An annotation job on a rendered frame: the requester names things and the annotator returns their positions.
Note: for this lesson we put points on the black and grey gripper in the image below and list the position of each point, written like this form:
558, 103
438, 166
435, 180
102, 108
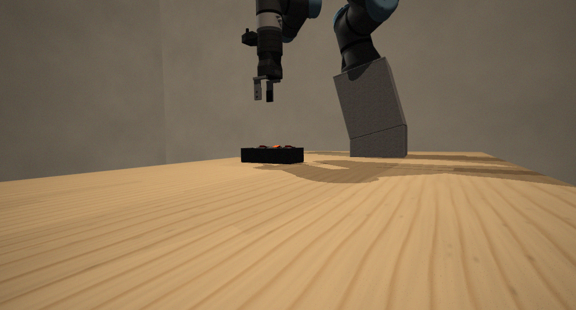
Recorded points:
269, 41

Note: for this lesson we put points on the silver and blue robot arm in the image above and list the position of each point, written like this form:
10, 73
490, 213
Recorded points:
353, 24

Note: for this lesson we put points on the black power strip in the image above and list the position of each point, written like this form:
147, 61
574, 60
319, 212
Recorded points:
275, 154

